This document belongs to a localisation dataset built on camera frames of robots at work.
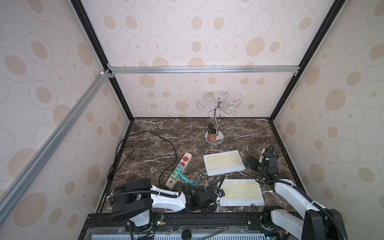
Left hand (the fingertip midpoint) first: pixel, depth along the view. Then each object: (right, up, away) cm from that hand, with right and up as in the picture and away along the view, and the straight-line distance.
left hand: (216, 204), depth 79 cm
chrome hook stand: (+1, +50, +14) cm, 51 cm away
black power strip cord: (-66, +27, +27) cm, 76 cm away
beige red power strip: (-25, +9, +6) cm, 27 cm away
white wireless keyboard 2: (+7, +19, +16) cm, 25 cm away
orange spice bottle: (0, +36, +18) cm, 40 cm away
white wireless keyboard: (+14, +4, +4) cm, 15 cm away
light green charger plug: (-22, +15, +3) cm, 27 cm away
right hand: (+26, +21, +10) cm, 35 cm away
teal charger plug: (-20, +18, +6) cm, 27 cm away
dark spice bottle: (-1, +42, +21) cm, 47 cm away
